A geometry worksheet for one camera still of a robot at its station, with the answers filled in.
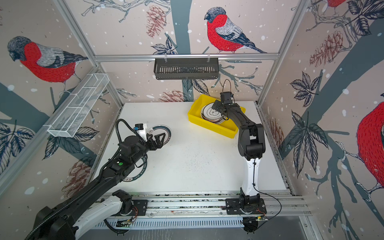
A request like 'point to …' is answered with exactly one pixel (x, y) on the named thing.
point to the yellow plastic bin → (227, 128)
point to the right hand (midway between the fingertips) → (219, 108)
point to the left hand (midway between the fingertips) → (158, 134)
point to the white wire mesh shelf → (67, 121)
